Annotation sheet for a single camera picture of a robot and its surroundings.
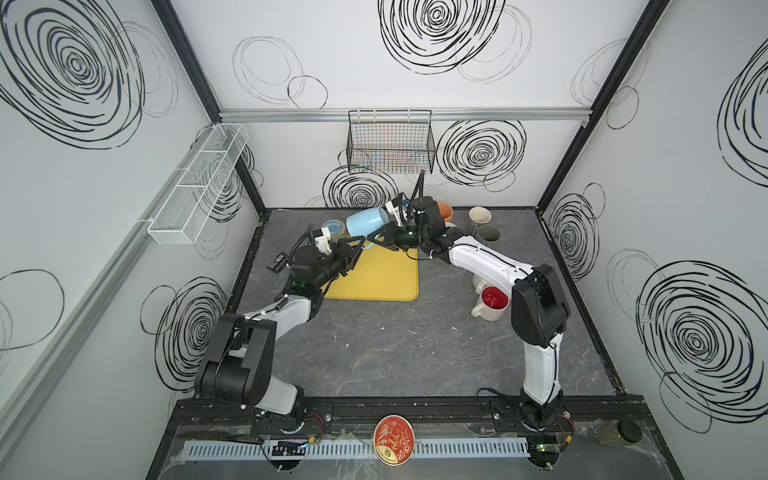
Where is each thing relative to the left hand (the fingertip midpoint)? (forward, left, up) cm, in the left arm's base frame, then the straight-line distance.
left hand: (368, 242), depth 82 cm
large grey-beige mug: (+16, -39, -14) cm, 44 cm away
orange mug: (+26, -26, -14) cm, 40 cm away
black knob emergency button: (-40, -59, -12) cm, 72 cm away
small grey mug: (+25, -38, -14) cm, 47 cm away
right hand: (0, +1, +1) cm, 2 cm away
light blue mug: (+6, +2, +2) cm, 6 cm away
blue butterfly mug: (+14, +13, -11) cm, 22 cm away
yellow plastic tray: (+5, -3, -24) cm, 25 cm away
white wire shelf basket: (+1, +46, +11) cm, 47 cm away
